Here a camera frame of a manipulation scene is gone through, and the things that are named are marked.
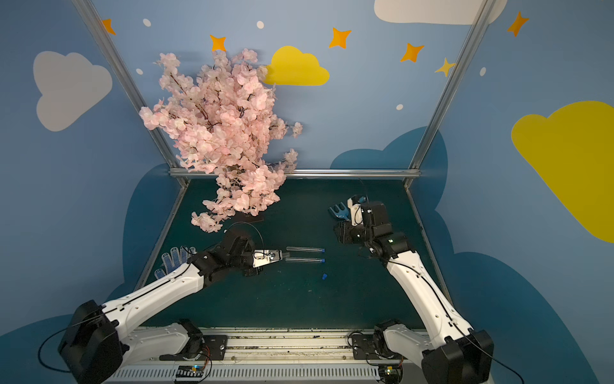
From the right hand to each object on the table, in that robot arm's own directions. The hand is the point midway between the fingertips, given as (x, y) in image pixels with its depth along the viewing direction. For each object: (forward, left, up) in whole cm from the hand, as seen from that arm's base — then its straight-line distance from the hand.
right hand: (345, 225), depth 79 cm
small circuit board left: (-42, +47, -24) cm, 67 cm away
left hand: (-6, +27, -8) cm, 29 cm away
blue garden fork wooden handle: (+21, -2, -21) cm, 30 cm away
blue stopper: (-3, +6, -20) cm, 22 cm away
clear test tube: (+2, +15, -22) cm, 27 cm away
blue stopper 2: (-10, +6, -21) cm, 23 cm away
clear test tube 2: (-3, +14, -21) cm, 26 cm away
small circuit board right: (-38, -16, -24) cm, 47 cm away
